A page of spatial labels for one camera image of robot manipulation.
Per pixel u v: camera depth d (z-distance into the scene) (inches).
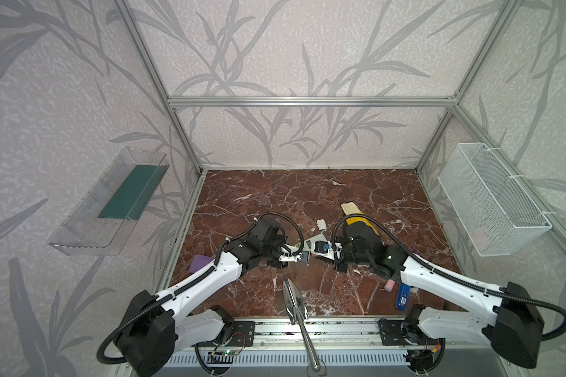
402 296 30.9
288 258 26.2
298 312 30.5
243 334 28.4
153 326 15.5
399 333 29.0
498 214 24.7
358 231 23.4
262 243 24.3
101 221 25.4
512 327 15.2
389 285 31.8
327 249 24.6
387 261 22.4
